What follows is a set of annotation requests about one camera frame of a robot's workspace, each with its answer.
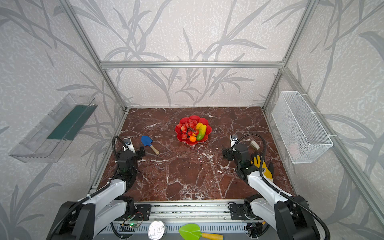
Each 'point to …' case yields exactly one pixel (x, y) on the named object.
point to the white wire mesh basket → (302, 135)
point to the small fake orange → (192, 138)
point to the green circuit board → (130, 227)
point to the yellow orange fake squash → (199, 124)
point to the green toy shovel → (192, 231)
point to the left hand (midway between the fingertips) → (133, 140)
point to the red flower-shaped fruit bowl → (187, 141)
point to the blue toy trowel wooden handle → (147, 141)
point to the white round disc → (157, 230)
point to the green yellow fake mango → (201, 128)
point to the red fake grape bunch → (188, 129)
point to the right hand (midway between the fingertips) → (232, 140)
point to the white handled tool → (255, 145)
